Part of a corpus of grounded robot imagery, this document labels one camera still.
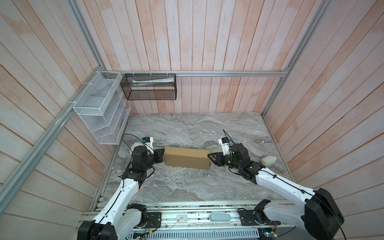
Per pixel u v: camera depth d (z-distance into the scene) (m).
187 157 0.80
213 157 0.80
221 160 0.71
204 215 0.77
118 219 0.45
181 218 0.73
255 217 0.68
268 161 0.86
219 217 0.73
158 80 0.90
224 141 0.73
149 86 1.03
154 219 0.73
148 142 0.73
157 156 0.72
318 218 0.40
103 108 0.67
